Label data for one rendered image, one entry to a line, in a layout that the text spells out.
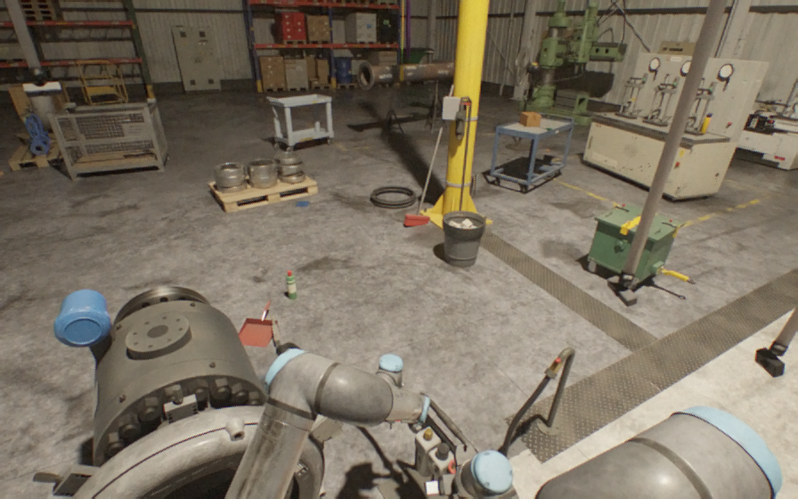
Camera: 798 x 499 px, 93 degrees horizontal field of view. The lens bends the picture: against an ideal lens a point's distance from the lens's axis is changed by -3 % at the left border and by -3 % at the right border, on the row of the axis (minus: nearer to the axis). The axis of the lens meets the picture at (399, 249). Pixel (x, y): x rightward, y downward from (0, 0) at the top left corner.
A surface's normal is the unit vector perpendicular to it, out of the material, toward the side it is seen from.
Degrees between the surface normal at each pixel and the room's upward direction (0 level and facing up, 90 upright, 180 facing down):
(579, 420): 0
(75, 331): 90
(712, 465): 15
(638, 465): 23
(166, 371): 1
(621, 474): 30
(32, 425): 0
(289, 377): 34
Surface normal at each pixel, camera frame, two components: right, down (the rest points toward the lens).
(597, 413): 0.02, -0.88
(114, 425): 0.55, 0.41
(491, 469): 0.15, -0.68
